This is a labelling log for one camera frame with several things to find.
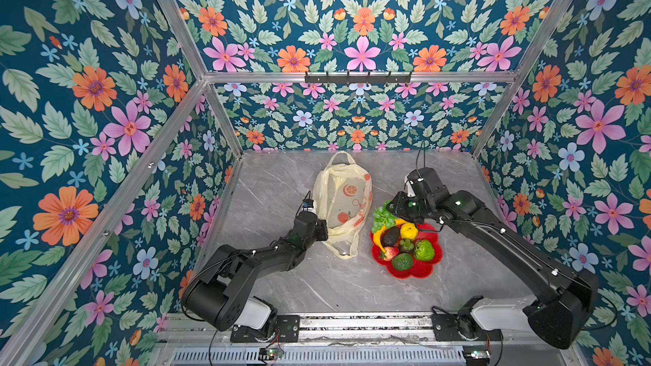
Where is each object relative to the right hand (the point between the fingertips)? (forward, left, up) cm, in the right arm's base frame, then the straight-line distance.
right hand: (387, 205), depth 76 cm
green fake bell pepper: (-8, -13, -15) cm, 22 cm away
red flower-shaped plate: (-12, -12, -19) cm, 25 cm away
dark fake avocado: (-1, -3, -17) cm, 18 cm away
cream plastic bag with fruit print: (+19, +14, -21) cm, 32 cm away
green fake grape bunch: (-4, +2, 0) cm, 4 cm away
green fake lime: (-11, -6, -17) cm, 21 cm away
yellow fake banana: (-3, +2, -16) cm, 16 cm away
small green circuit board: (-35, +35, -22) cm, 54 cm away
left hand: (+5, +19, -14) cm, 24 cm away
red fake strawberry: (-8, -2, -18) cm, 19 cm away
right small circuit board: (-36, -24, -23) cm, 49 cm away
